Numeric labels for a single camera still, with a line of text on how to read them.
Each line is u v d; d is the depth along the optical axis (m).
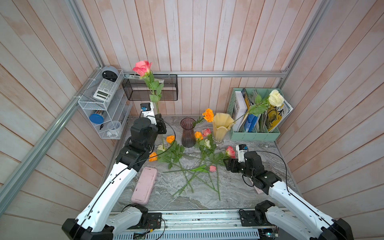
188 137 0.94
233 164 0.72
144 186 0.83
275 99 0.67
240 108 0.90
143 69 0.57
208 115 0.76
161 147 0.98
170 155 0.96
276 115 0.99
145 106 0.54
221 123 0.95
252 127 0.98
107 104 0.74
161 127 0.59
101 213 0.38
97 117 0.76
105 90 0.78
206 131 1.04
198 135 1.03
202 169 0.90
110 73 0.80
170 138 1.01
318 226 0.41
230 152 0.95
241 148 0.72
